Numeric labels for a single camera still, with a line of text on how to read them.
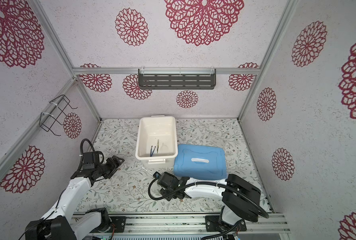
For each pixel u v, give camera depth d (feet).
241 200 1.40
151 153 3.28
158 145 3.44
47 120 2.39
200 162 3.10
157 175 2.40
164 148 3.34
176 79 3.11
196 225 2.49
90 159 2.13
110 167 2.45
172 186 2.05
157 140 3.58
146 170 3.03
